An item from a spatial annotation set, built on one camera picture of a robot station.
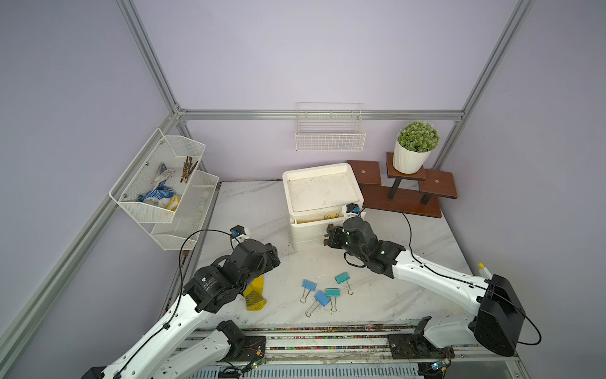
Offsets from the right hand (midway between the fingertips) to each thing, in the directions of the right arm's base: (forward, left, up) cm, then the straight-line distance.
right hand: (328, 232), depth 81 cm
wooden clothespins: (+19, +49, +15) cm, 55 cm away
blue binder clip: (-12, +8, -17) cm, 23 cm away
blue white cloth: (+4, +51, +17) cm, 54 cm away
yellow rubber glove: (-15, +27, -16) cm, 35 cm away
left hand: (-11, +20, +4) cm, 23 cm away
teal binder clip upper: (-10, -5, -17) cm, 21 cm away
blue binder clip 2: (-17, +3, -18) cm, 25 cm away
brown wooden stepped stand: (+27, -44, -11) cm, 53 cm away
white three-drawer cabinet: (+11, +4, +6) cm, 13 cm away
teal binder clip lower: (-15, -1, -18) cm, 23 cm away
